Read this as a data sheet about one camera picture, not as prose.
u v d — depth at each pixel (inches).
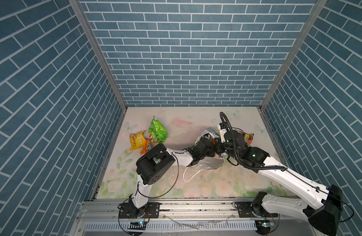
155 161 21.4
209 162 32.8
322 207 15.5
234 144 21.1
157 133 36.9
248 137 38.0
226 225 27.8
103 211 29.6
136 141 37.8
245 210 29.1
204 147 28.6
